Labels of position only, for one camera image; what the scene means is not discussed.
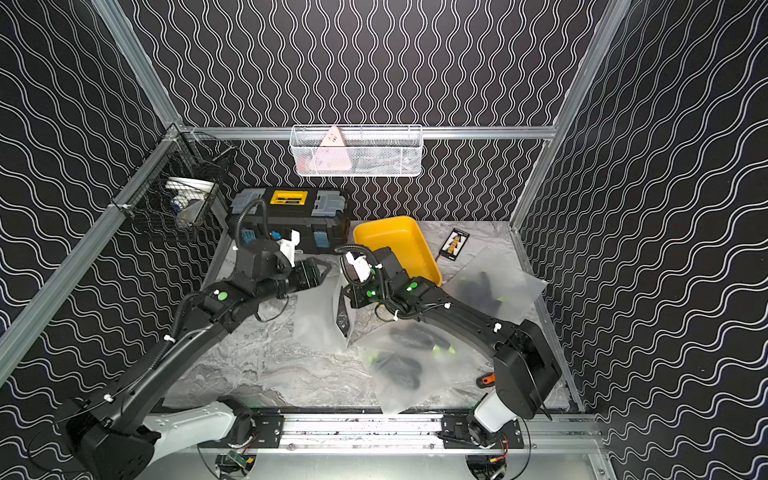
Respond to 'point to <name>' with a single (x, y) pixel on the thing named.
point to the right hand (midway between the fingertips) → (343, 289)
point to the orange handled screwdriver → (486, 380)
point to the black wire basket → (173, 194)
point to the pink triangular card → (332, 154)
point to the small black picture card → (454, 244)
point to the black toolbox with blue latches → (317, 218)
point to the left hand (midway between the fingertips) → (323, 261)
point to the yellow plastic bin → (403, 235)
